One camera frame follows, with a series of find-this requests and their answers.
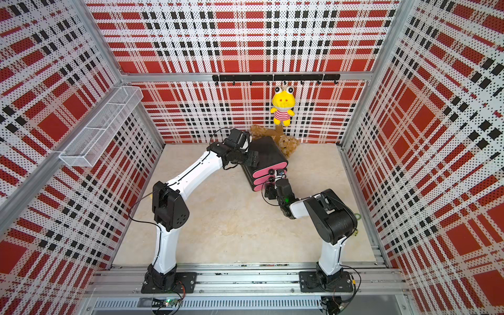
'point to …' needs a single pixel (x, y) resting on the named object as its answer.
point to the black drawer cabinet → (271, 158)
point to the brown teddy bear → (286, 144)
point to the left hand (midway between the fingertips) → (254, 159)
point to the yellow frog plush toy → (283, 102)
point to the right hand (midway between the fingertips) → (273, 183)
